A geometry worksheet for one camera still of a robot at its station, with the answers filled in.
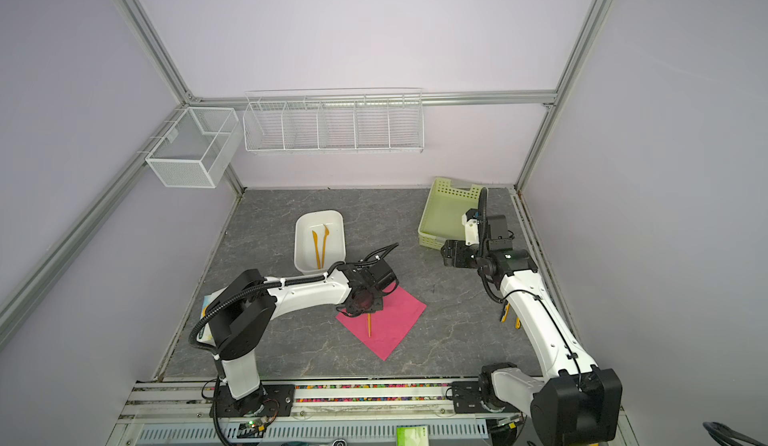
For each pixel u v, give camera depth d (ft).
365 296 2.17
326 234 3.48
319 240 3.45
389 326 2.79
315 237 3.46
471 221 2.36
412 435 2.20
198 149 3.19
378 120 3.54
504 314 2.85
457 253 2.32
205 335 2.59
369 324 2.79
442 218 3.78
